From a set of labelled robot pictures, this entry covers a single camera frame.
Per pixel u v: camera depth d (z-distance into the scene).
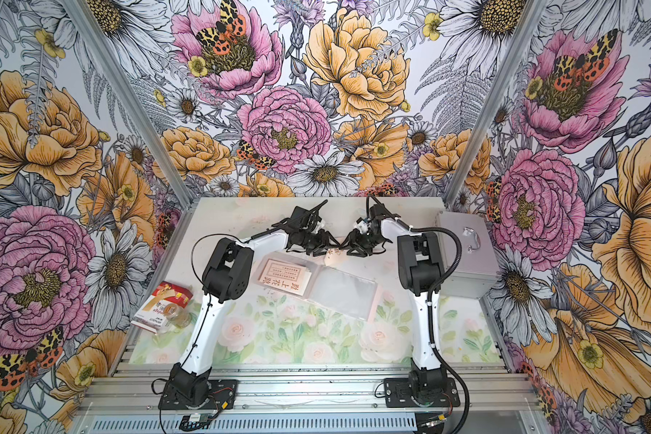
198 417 0.71
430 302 0.62
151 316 0.84
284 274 0.97
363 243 0.95
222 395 0.73
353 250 1.02
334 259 1.01
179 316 0.83
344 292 0.95
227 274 0.64
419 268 0.62
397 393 0.74
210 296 0.64
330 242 0.98
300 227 0.90
